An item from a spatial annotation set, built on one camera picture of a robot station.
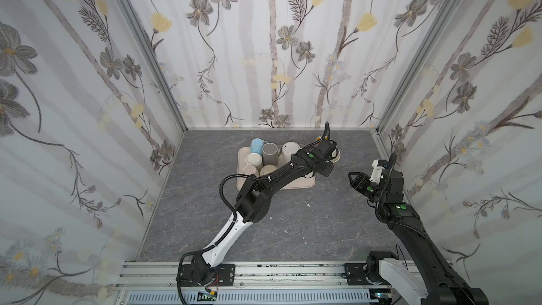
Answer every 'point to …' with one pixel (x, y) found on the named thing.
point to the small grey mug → (334, 154)
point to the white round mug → (288, 149)
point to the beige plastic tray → (299, 181)
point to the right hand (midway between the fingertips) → (350, 172)
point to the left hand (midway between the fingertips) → (326, 162)
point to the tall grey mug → (270, 152)
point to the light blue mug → (256, 145)
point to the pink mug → (250, 169)
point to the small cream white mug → (254, 159)
